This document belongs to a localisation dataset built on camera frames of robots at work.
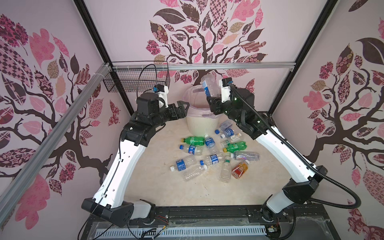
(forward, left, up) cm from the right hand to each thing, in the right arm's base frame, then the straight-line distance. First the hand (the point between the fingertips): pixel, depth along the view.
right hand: (214, 93), depth 65 cm
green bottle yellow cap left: (+3, +8, -41) cm, 42 cm away
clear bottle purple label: (-9, -23, -42) cm, 48 cm away
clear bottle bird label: (+1, -11, -42) cm, 44 cm away
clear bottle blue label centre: (-15, +18, -40) cm, 46 cm away
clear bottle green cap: (-19, -9, -45) cm, 50 cm away
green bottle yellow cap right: (-3, -17, -41) cm, 45 cm away
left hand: (-5, +14, -4) cm, 16 cm away
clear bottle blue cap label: (-5, +11, -40) cm, 42 cm away
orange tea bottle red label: (-20, -15, -40) cm, 47 cm away
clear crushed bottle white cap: (-18, +10, -45) cm, 49 cm away
